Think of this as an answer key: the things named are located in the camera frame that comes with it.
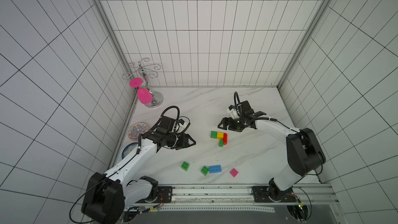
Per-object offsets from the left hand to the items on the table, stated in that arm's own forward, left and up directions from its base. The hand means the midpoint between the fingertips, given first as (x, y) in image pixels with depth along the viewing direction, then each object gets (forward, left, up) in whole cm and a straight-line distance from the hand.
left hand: (189, 146), depth 77 cm
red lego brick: (+9, -20, -10) cm, 24 cm away
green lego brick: (+12, -13, -9) cm, 20 cm away
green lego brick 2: (+6, -18, -11) cm, 21 cm away
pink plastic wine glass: (+32, +31, +3) cm, 45 cm away
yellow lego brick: (+10, -17, -8) cm, 21 cm away
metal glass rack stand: (+41, +28, +15) cm, 52 cm away
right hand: (+16, -20, -4) cm, 26 cm away
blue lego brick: (-8, -13, -10) cm, 18 cm away
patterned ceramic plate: (+14, +34, -8) cm, 38 cm away
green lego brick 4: (-10, -8, -8) cm, 15 cm away
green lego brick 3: (-7, +3, -8) cm, 11 cm away
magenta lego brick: (-10, -23, -10) cm, 27 cm away
